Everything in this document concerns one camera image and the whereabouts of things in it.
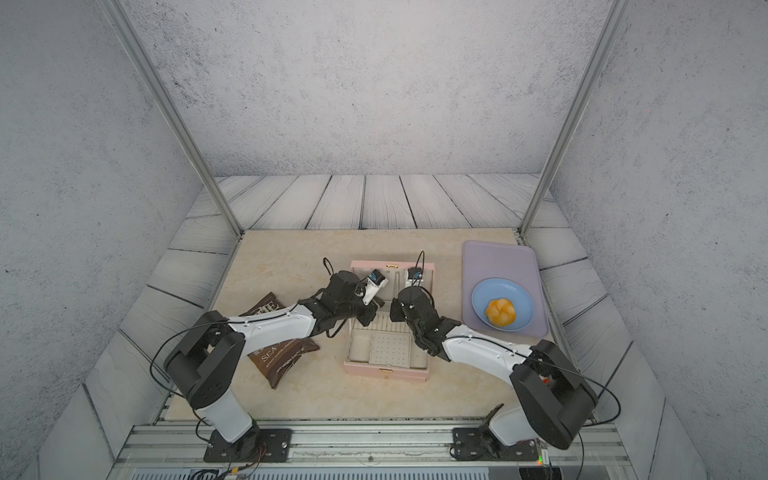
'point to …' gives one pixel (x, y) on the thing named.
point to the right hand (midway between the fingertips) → (399, 294)
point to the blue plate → (489, 289)
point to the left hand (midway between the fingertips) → (387, 304)
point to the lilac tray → (515, 262)
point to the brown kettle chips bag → (275, 359)
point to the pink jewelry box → (383, 348)
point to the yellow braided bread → (501, 312)
